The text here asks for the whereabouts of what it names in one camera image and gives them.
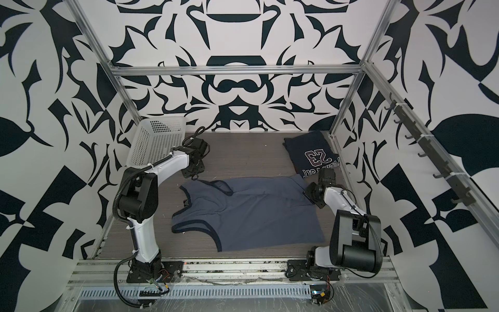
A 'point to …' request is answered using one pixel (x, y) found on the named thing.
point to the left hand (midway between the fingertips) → (193, 166)
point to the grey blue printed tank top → (252, 213)
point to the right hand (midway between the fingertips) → (308, 191)
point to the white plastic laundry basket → (154, 139)
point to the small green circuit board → (319, 294)
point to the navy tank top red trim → (310, 152)
